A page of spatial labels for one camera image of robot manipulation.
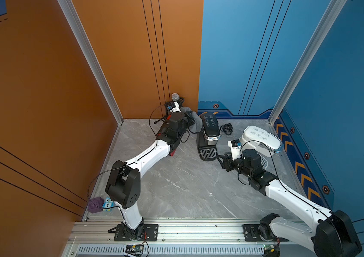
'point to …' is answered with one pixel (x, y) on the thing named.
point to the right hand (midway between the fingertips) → (221, 155)
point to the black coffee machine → (207, 139)
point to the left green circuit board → (136, 249)
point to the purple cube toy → (95, 205)
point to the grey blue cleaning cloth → (197, 127)
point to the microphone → (175, 97)
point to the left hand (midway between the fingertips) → (193, 109)
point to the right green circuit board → (268, 247)
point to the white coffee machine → (265, 143)
